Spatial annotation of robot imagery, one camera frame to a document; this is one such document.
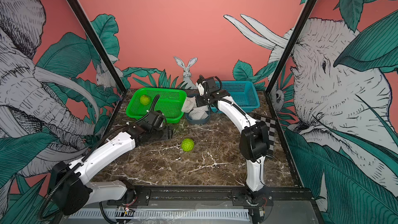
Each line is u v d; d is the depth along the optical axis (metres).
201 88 0.81
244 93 1.17
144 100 1.07
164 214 0.70
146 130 0.58
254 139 0.51
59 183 0.38
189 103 0.98
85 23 0.83
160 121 0.65
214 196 0.76
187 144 0.86
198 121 1.03
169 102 1.14
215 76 0.78
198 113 1.01
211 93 0.69
